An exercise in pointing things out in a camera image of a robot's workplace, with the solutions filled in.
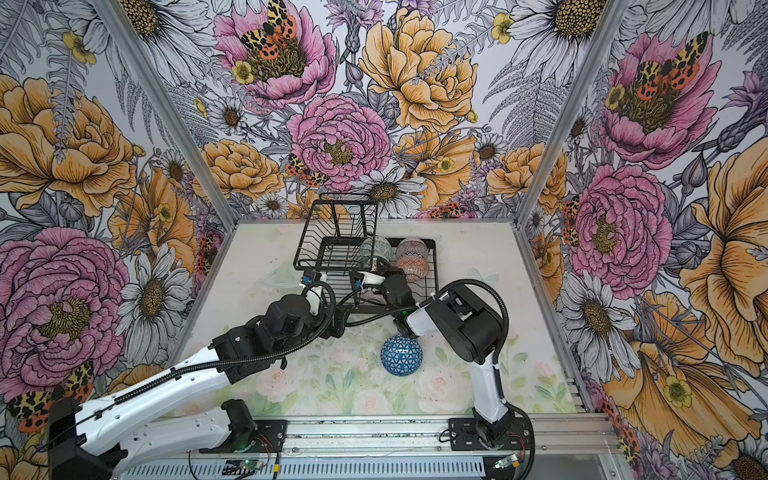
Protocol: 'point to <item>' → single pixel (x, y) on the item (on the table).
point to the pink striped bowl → (412, 245)
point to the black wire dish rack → (340, 235)
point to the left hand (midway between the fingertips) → (332, 311)
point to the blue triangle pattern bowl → (401, 356)
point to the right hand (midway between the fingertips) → (383, 262)
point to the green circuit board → (252, 463)
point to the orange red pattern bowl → (415, 268)
